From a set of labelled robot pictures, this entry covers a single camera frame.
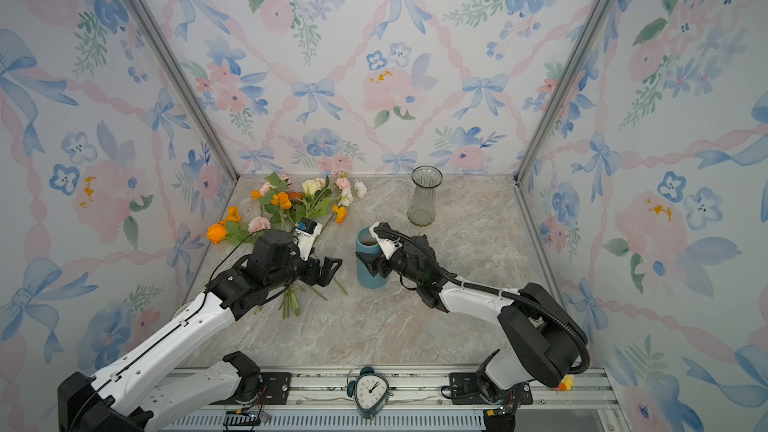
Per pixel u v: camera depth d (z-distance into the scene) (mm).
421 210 1121
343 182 1110
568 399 732
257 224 1005
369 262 723
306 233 653
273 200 1051
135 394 412
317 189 1078
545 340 432
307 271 662
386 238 690
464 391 732
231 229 1003
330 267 685
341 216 1061
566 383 745
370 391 703
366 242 771
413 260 650
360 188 1116
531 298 462
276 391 736
